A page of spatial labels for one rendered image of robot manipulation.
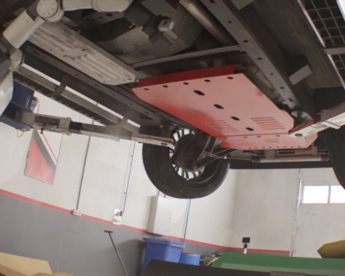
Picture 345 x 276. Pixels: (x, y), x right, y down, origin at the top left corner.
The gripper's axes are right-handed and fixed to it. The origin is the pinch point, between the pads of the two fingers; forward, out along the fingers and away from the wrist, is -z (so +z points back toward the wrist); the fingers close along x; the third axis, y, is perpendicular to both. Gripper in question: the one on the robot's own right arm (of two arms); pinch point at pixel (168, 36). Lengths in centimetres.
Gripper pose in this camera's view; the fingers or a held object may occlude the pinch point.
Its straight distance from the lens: 151.5
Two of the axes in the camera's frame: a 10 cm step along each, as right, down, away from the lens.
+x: 3.8, -8.4, 3.9
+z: -7.3, -5.3, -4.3
